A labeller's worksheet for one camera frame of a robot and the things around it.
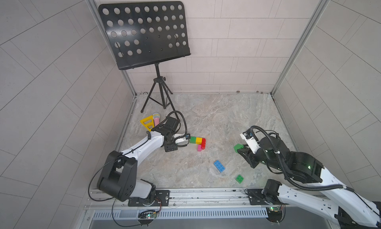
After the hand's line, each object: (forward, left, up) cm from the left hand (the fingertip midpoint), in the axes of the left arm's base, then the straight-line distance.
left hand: (173, 138), depth 89 cm
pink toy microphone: (+15, +13, 0) cm, 20 cm away
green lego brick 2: (-14, -33, +20) cm, 41 cm away
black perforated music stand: (+123, +48, +7) cm, 132 cm away
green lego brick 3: (-22, -37, -2) cm, 43 cm away
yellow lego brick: (-1, -15, -1) cm, 15 cm away
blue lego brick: (-16, -27, -2) cm, 31 cm away
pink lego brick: (-6, -16, -1) cm, 17 cm away
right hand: (-16, -33, +18) cm, 41 cm away
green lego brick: (0, -12, -2) cm, 12 cm away
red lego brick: (-3, -18, -2) cm, 19 cm away
